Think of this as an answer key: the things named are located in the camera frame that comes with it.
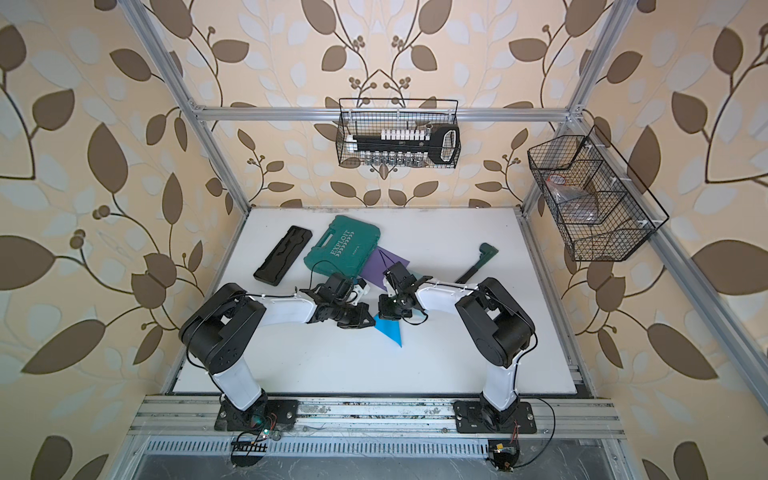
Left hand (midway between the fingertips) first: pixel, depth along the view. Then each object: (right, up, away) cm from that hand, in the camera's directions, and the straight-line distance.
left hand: (372, 319), depth 89 cm
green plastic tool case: (-11, +21, +13) cm, 27 cm away
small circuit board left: (-30, -27, -16) cm, 43 cm away
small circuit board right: (+34, -28, -18) cm, 47 cm away
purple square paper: (+1, +16, +19) cm, 25 cm away
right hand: (+2, +1, +3) cm, 4 cm away
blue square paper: (+6, -2, -1) cm, 6 cm away
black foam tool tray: (-33, +18, +15) cm, 40 cm away
